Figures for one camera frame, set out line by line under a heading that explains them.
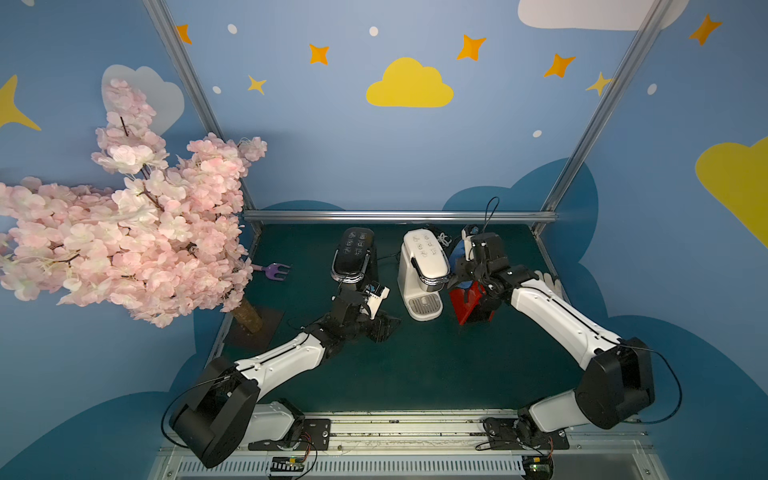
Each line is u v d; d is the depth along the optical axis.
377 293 0.74
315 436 0.74
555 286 1.04
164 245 0.50
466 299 0.88
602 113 0.87
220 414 0.41
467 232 0.77
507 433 0.75
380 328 0.73
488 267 0.64
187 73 0.78
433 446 0.73
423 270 0.80
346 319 0.65
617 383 0.42
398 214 1.23
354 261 0.86
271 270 1.08
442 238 1.15
